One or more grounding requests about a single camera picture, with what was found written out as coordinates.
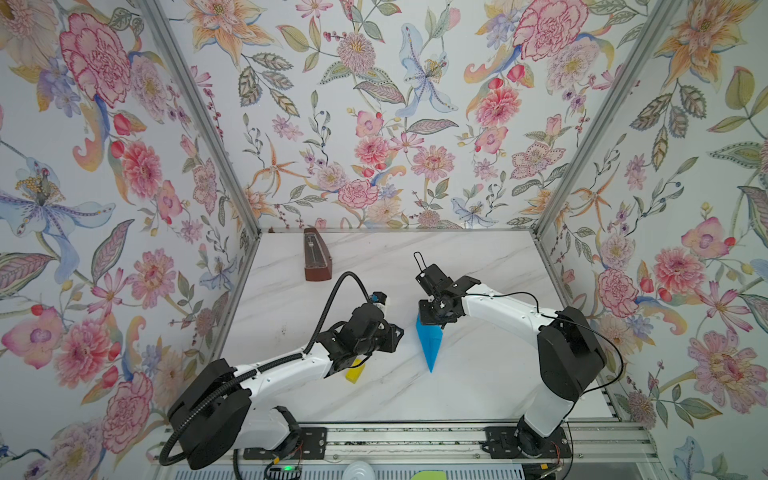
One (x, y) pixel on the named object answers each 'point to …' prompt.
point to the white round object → (358, 470)
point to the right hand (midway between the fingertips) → (424, 316)
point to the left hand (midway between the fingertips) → (406, 337)
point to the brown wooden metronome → (317, 256)
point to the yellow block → (353, 374)
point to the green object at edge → (429, 475)
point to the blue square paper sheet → (429, 337)
